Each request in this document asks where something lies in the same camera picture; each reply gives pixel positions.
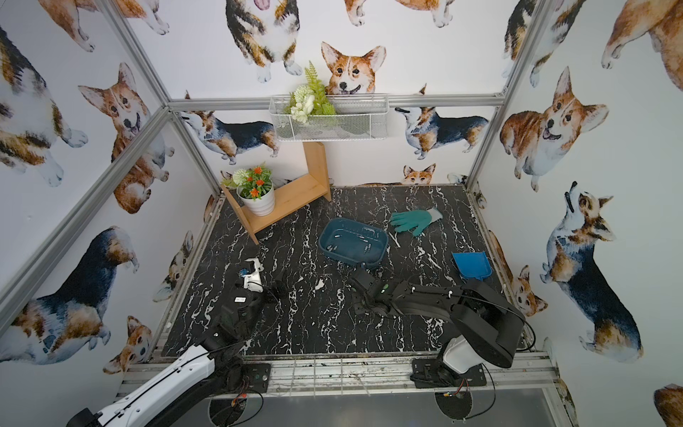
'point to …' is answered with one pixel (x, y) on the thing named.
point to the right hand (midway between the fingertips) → (361, 293)
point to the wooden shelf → (291, 195)
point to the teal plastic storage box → (352, 241)
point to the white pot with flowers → (255, 189)
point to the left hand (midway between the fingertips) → (272, 265)
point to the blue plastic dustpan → (473, 264)
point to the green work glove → (418, 219)
